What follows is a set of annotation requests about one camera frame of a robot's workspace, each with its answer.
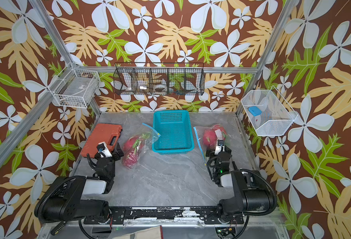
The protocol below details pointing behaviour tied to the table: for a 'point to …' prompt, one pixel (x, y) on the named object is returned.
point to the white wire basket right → (276, 115)
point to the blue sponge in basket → (255, 110)
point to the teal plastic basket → (172, 132)
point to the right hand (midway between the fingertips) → (217, 145)
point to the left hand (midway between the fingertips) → (110, 144)
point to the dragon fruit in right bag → (210, 137)
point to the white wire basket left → (75, 87)
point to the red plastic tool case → (108, 133)
